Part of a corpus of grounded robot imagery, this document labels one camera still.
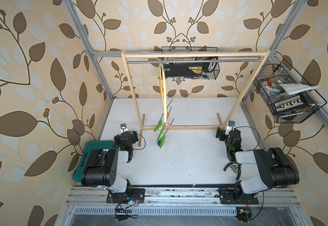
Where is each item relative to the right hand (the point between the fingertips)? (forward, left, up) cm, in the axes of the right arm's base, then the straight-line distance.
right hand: (226, 128), depth 93 cm
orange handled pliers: (-24, -1, -7) cm, 25 cm away
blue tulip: (-12, +43, +5) cm, 46 cm away
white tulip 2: (-6, +43, +8) cm, 44 cm away
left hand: (0, +68, 0) cm, 68 cm away
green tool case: (-7, +91, -4) cm, 91 cm away
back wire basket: (+27, +8, +27) cm, 39 cm away
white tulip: (-2, +45, +7) cm, 46 cm away
